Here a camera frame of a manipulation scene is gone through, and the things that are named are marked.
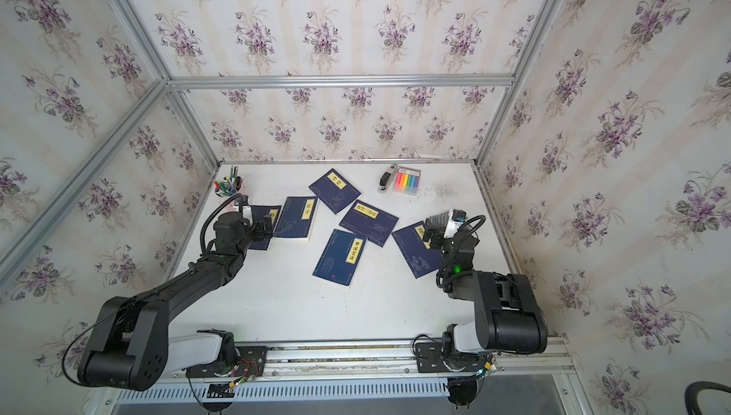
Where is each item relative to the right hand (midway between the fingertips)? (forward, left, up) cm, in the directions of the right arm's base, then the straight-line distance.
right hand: (447, 221), depth 90 cm
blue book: (+19, +39, -9) cm, 44 cm away
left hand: (-1, +62, +3) cm, 62 cm away
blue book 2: (-9, +8, -10) cm, 15 cm away
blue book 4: (+6, +52, -8) cm, 53 cm away
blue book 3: (+5, +27, -9) cm, 29 cm away
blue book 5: (-10, +35, -8) cm, 37 cm away
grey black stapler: (+22, +19, -5) cm, 29 cm away
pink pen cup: (+12, +75, +2) cm, 76 cm away
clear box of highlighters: (+25, +11, -9) cm, 29 cm away
